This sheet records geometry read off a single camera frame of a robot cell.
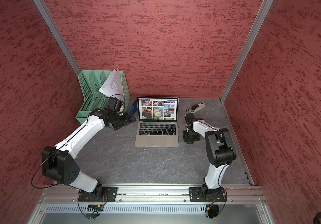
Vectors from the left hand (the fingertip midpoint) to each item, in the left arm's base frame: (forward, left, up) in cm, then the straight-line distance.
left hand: (129, 124), depth 84 cm
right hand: (-2, -40, -17) cm, 43 cm away
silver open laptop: (+13, -16, -15) cm, 26 cm away
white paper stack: (+23, +12, +11) cm, 28 cm away
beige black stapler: (+26, -48, -13) cm, 56 cm away
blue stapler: (+21, +3, -10) cm, 24 cm away
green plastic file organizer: (+36, +42, -14) cm, 57 cm away
